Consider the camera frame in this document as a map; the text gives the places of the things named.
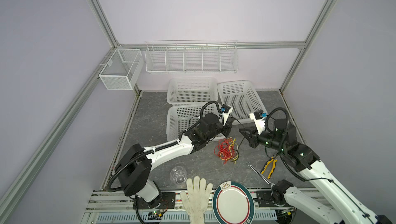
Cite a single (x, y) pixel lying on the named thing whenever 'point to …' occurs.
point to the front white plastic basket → (178, 117)
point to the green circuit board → (154, 215)
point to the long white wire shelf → (192, 57)
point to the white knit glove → (196, 203)
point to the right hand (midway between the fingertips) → (240, 130)
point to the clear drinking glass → (178, 175)
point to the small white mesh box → (122, 69)
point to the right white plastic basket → (244, 98)
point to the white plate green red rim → (233, 203)
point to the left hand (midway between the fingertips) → (234, 120)
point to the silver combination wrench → (271, 184)
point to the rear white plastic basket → (184, 91)
